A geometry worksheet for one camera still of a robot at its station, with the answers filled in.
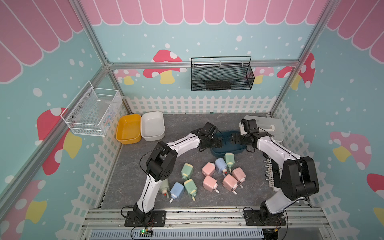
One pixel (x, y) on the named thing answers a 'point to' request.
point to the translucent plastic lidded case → (274, 127)
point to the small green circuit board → (146, 233)
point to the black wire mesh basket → (219, 73)
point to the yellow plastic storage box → (129, 129)
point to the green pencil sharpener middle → (187, 171)
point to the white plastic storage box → (152, 126)
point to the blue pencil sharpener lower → (177, 191)
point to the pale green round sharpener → (164, 188)
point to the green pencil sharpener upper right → (230, 160)
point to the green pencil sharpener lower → (191, 188)
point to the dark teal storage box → (227, 147)
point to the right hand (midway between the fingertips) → (237, 138)
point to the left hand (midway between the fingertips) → (216, 146)
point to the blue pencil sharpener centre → (221, 166)
